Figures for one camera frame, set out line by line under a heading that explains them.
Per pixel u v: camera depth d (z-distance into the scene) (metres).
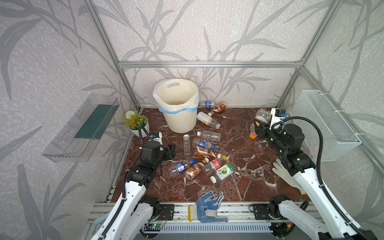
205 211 0.70
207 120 1.05
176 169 0.88
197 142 0.97
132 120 0.89
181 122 0.96
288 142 0.52
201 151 0.89
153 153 0.55
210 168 0.84
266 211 0.74
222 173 0.83
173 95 1.05
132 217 0.56
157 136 0.67
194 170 0.83
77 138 0.65
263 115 0.65
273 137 0.60
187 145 0.97
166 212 0.73
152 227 0.71
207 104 1.19
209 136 0.98
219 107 1.15
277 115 0.58
